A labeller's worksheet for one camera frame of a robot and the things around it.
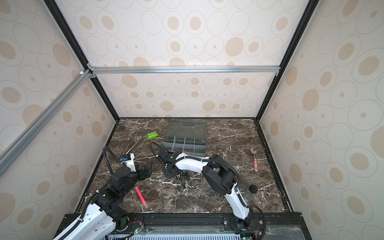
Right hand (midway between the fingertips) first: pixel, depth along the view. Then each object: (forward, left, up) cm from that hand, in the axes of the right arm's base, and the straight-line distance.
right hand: (171, 173), depth 91 cm
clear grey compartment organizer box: (+30, -9, -1) cm, 31 cm away
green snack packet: (+29, +16, +1) cm, 34 cm away
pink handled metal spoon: (+16, -54, +1) cm, 56 cm away
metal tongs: (+18, +31, +3) cm, 36 cm away
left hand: (-1, +9, +16) cm, 18 cm away
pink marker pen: (-13, +15, +1) cm, 20 cm away
